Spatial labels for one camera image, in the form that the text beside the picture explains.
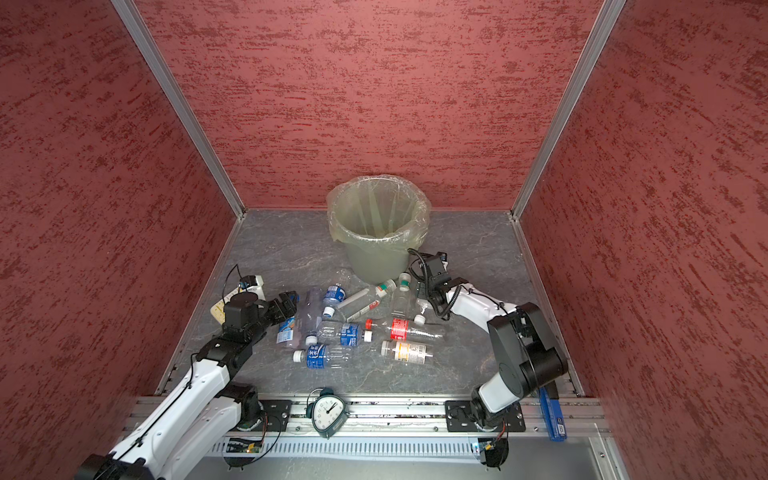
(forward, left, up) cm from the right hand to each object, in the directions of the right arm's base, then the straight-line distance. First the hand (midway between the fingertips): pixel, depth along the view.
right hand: (427, 293), depth 94 cm
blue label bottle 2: (-14, +26, +2) cm, 30 cm away
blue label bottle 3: (-20, +30, +2) cm, 36 cm away
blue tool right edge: (-35, -28, -1) cm, 45 cm away
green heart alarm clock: (-33, +28, +1) cm, 43 cm away
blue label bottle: (-1, +29, +3) cm, 30 cm away
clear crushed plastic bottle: (-12, +40, +3) cm, 41 cm away
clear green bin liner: (+26, +16, +12) cm, 32 cm away
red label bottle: (-13, +8, +2) cm, 16 cm away
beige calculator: (-3, +67, -1) cm, 67 cm away
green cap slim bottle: (-1, +19, -2) cm, 19 cm away
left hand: (-5, +43, +6) cm, 43 cm away
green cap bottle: (-3, +8, -2) cm, 9 cm away
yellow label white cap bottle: (-19, +9, +1) cm, 21 cm away
